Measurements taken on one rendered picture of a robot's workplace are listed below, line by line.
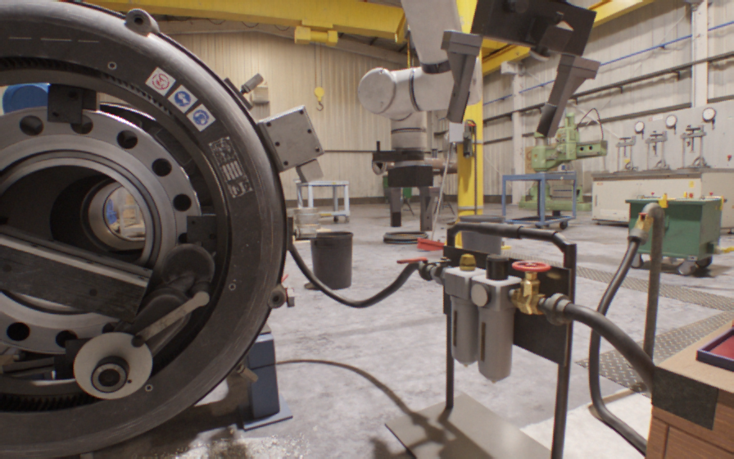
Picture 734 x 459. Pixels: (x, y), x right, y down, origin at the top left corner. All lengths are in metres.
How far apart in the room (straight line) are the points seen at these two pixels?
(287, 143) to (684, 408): 0.68
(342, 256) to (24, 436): 1.94
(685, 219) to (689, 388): 2.83
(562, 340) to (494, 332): 0.13
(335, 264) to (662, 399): 2.11
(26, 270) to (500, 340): 0.85
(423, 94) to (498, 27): 0.30
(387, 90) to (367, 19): 12.48
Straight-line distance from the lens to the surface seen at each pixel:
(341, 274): 2.44
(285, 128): 0.72
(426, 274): 1.02
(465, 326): 0.91
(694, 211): 3.26
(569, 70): 0.53
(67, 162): 0.81
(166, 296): 0.68
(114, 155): 0.80
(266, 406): 1.18
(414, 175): 0.83
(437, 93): 0.72
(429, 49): 0.68
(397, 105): 0.76
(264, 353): 1.11
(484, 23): 0.47
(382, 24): 13.35
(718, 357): 0.51
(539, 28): 0.46
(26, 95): 1.48
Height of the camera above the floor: 0.66
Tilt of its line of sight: 6 degrees down
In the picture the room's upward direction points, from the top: 2 degrees counter-clockwise
